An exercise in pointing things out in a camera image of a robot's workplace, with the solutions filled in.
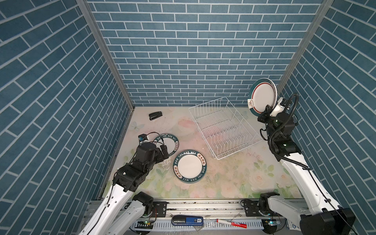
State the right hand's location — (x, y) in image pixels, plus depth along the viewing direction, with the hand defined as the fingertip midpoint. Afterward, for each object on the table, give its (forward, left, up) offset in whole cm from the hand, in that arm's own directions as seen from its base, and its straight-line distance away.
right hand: (265, 103), depth 71 cm
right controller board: (-45, -6, -40) cm, 61 cm away
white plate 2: (-21, +37, -33) cm, 54 cm away
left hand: (-20, +51, -17) cm, 57 cm away
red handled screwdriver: (-46, +13, -36) cm, 60 cm away
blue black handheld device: (-47, +36, -32) cm, 67 cm away
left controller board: (-50, +56, -40) cm, 85 cm away
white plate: (-5, +52, -33) cm, 62 cm away
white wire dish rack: (+9, +15, -35) cm, 39 cm away
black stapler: (+18, +68, -33) cm, 78 cm away
